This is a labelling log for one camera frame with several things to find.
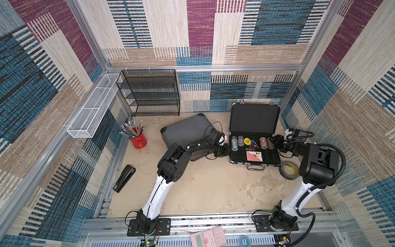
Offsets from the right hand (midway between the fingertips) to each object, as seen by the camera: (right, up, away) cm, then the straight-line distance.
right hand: (273, 142), depth 100 cm
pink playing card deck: (-14, -8, -6) cm, 17 cm away
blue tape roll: (-27, -42, -30) cm, 59 cm away
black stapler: (-88, -17, -13) cm, 90 cm away
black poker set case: (-14, +10, 0) cm, 17 cm away
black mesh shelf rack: (-82, +34, +11) cm, 90 cm away
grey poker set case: (-55, +7, -2) cm, 55 cm away
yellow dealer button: (-16, 0, +1) cm, 16 cm away
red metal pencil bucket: (-85, 0, -3) cm, 85 cm away
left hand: (-26, -7, -4) cm, 27 cm away
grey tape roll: (0, -17, -14) cm, 22 cm away
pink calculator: (-41, -40, -30) cm, 65 cm away
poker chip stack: (-25, -1, -1) cm, 25 cm away
